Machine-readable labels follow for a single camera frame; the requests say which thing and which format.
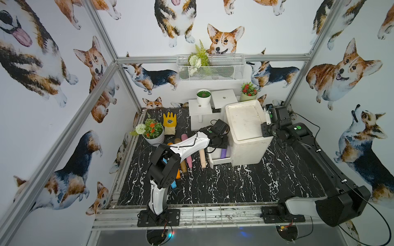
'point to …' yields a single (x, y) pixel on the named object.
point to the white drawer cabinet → (248, 145)
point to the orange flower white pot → (153, 132)
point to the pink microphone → (189, 159)
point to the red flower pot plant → (249, 93)
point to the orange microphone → (178, 174)
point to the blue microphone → (173, 184)
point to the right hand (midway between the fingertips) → (264, 126)
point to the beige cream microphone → (202, 157)
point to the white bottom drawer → (218, 156)
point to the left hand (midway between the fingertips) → (228, 142)
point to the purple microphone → (223, 154)
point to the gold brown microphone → (183, 164)
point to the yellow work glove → (170, 122)
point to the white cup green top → (203, 97)
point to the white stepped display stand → (201, 116)
